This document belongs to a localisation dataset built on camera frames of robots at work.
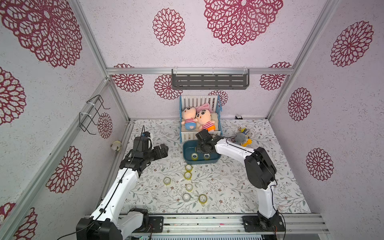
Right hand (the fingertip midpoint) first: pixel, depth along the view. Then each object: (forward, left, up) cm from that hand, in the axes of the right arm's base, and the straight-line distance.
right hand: (203, 148), depth 97 cm
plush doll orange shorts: (+19, 0, +8) cm, 21 cm away
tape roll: (-4, +6, -4) cm, 8 cm away
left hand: (-11, +24, +13) cm, 29 cm away
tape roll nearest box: (-12, +10, -5) cm, 16 cm away
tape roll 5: (-30, +1, -5) cm, 31 cm away
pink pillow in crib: (+33, -1, +7) cm, 34 cm away
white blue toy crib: (+36, -8, +10) cm, 38 cm away
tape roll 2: (-4, -2, -4) cm, 6 cm away
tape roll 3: (-21, +22, -4) cm, 31 cm away
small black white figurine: (+36, -30, -7) cm, 47 cm away
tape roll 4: (-24, +9, -5) cm, 26 cm away
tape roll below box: (-17, +10, -4) cm, 20 cm away
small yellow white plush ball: (+3, +60, -2) cm, 60 cm away
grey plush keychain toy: (+8, -26, +1) cm, 28 cm away
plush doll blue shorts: (+23, +10, +8) cm, 26 cm away
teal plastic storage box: (+3, +9, -3) cm, 10 cm away
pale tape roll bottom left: (-29, +10, -5) cm, 31 cm away
